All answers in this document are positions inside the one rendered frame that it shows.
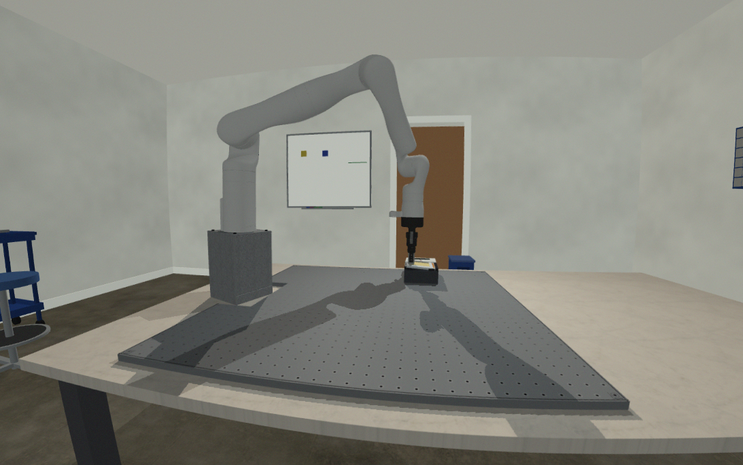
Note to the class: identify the grey and white cassette dock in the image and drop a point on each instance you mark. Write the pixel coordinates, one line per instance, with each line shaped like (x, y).
(421, 275)

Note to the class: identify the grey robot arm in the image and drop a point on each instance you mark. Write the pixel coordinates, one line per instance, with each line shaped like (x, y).
(240, 130)

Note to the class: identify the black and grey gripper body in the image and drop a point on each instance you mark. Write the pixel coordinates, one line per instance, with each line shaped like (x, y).
(412, 224)

